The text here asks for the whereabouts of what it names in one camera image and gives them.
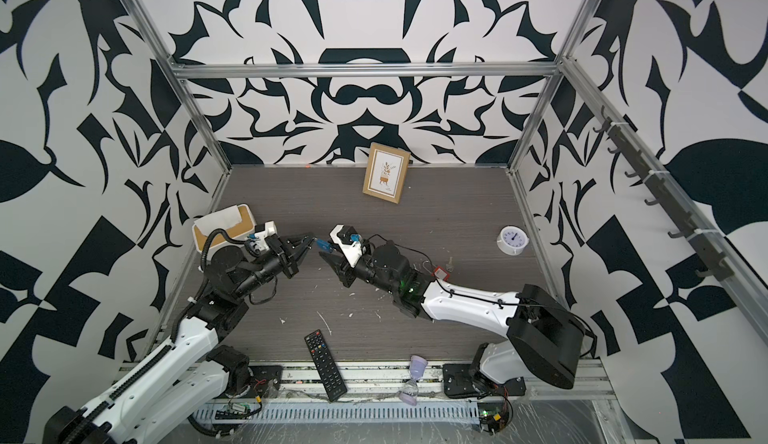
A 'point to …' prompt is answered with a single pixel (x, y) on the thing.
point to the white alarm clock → (512, 240)
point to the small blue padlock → (324, 245)
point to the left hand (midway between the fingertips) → (314, 229)
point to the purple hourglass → (409, 394)
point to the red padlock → (441, 273)
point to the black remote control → (331, 378)
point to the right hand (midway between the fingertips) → (325, 248)
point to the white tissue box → (238, 222)
